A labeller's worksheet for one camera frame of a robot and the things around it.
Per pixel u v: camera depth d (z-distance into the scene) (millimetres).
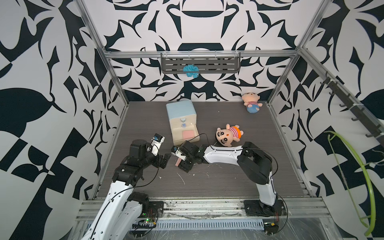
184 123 944
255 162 519
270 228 712
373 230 522
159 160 666
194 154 698
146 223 725
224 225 776
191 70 914
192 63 923
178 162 883
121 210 472
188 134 1007
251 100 1147
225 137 914
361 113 550
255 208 741
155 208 741
